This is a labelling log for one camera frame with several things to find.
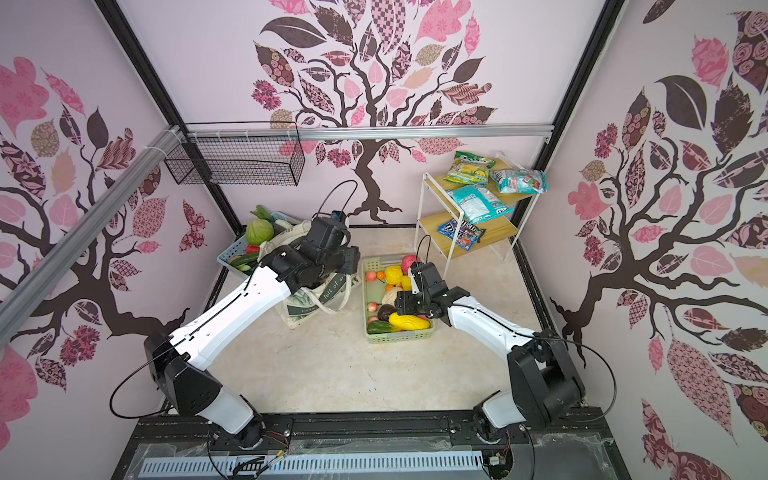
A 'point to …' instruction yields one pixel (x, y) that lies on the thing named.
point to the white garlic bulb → (390, 295)
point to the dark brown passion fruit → (384, 311)
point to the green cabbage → (260, 229)
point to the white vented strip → (294, 463)
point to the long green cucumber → (245, 259)
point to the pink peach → (371, 276)
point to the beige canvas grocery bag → (333, 295)
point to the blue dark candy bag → (468, 234)
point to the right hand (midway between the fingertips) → (404, 298)
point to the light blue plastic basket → (239, 248)
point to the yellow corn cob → (407, 322)
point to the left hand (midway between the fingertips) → (349, 257)
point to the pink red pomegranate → (407, 261)
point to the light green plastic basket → (374, 291)
